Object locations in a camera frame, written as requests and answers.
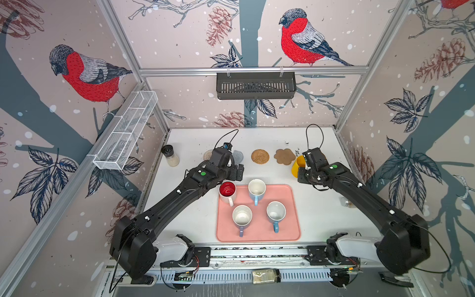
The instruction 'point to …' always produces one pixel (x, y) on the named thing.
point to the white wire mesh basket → (127, 128)
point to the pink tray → (261, 228)
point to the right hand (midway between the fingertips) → (300, 174)
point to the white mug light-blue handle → (256, 189)
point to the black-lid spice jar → (171, 158)
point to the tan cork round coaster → (260, 156)
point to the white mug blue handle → (276, 211)
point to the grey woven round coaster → (238, 156)
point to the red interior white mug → (227, 190)
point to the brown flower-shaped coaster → (284, 156)
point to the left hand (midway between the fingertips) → (238, 164)
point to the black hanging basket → (256, 86)
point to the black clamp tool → (401, 279)
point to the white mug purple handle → (242, 216)
